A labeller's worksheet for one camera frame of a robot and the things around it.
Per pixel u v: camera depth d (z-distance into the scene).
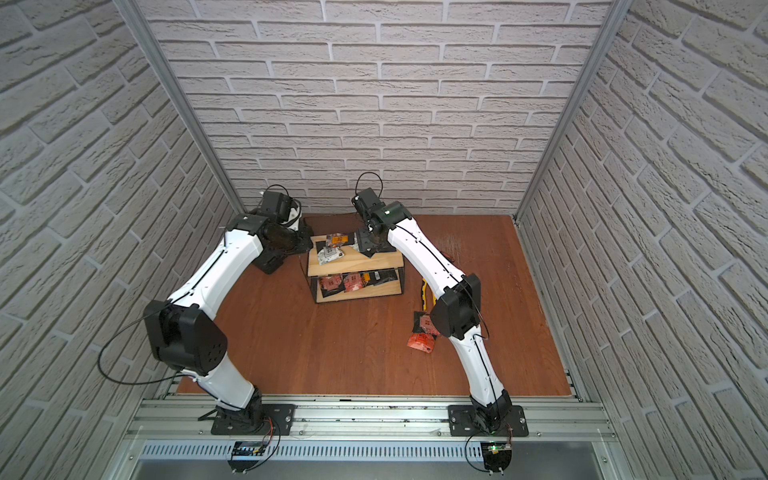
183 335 0.45
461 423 0.73
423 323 0.90
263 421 0.73
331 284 0.97
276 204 0.66
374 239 0.77
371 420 0.76
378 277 1.00
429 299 0.96
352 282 0.97
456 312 0.54
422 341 0.87
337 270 0.84
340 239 0.90
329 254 0.87
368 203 0.68
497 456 0.70
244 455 0.71
